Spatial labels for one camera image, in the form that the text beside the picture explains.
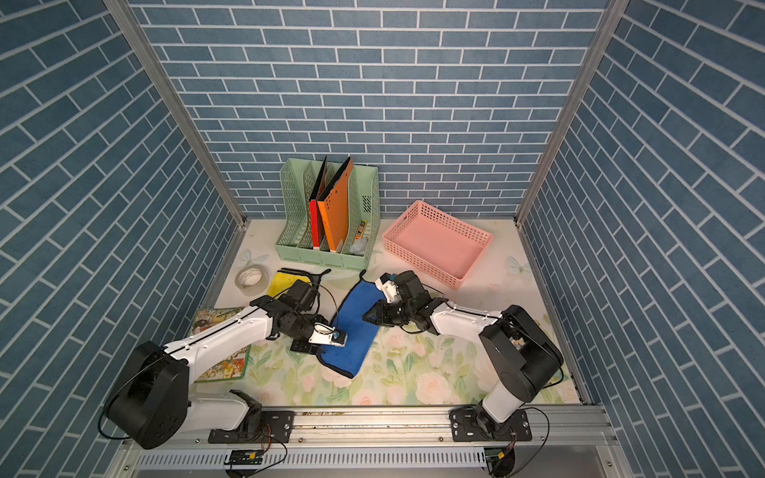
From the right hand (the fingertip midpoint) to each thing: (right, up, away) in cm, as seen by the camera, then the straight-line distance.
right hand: (365, 320), depth 83 cm
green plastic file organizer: (-28, +45, +26) cm, 59 cm away
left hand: (-11, -5, +2) cm, 12 cm away
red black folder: (-15, +31, +2) cm, 35 cm away
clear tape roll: (-41, +9, +18) cm, 46 cm away
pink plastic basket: (+27, +21, +30) cm, 46 cm away
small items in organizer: (-5, +21, +29) cm, 36 cm away
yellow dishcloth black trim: (-29, +10, +17) cm, 35 cm away
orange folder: (-9, +32, +3) cm, 33 cm away
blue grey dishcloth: (-1, -6, +6) cm, 8 cm away
